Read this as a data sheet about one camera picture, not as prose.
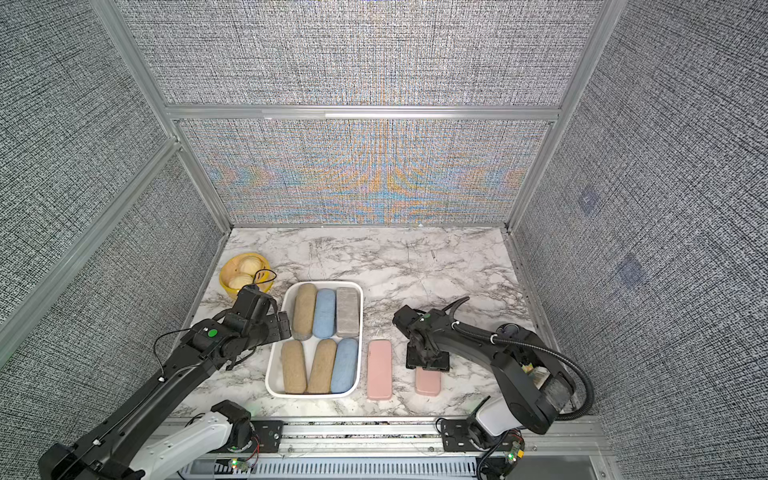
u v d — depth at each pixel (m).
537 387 0.44
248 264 1.02
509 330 0.85
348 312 0.88
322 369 0.82
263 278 0.99
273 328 0.69
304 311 0.88
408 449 0.73
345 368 0.80
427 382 0.79
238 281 0.97
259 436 0.73
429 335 0.61
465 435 0.73
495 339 0.48
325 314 0.88
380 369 0.81
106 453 0.39
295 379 0.80
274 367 0.81
